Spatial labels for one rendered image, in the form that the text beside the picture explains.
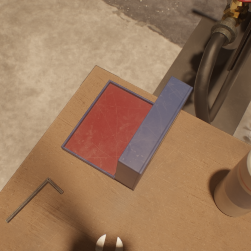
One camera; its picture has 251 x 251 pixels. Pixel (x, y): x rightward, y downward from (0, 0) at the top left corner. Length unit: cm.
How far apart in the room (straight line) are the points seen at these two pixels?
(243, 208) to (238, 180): 7
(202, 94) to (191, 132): 15
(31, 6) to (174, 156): 102
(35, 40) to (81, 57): 19
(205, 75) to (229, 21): 14
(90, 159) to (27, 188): 12
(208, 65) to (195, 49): 56
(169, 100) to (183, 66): 75
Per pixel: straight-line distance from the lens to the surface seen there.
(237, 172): 48
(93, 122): 63
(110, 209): 58
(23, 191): 61
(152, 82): 122
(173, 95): 52
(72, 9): 144
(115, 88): 66
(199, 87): 76
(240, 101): 124
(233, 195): 52
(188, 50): 131
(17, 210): 60
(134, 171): 48
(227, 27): 80
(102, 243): 57
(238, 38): 101
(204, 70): 76
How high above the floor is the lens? 104
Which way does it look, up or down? 66 degrees down
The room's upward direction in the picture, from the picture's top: straight up
